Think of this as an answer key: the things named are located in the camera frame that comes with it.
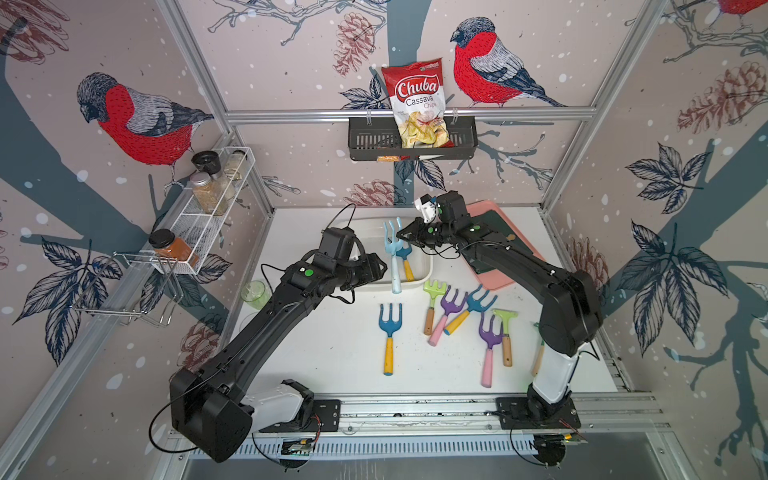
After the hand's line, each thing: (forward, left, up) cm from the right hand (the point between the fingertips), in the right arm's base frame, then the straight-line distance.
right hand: (395, 233), depth 84 cm
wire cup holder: (-27, +51, +13) cm, 59 cm away
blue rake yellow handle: (-19, +1, -22) cm, 29 cm away
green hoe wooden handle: (-24, -33, -22) cm, 46 cm away
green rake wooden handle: (-6, -12, -23) cm, 27 cm away
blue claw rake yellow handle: (+8, -3, -20) cm, 22 cm away
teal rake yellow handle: (-11, -25, -23) cm, 35 cm away
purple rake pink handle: (-11, -17, -23) cm, 31 cm away
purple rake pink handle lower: (-21, -28, -22) cm, 42 cm away
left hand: (-12, +3, +1) cm, 12 cm away
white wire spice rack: (-7, +50, +9) cm, 51 cm away
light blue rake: (-3, +1, -2) cm, 4 cm away
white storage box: (+18, +10, -23) cm, 30 cm away
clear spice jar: (+14, +48, +12) cm, 52 cm away
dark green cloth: (+26, -40, -24) cm, 53 cm away
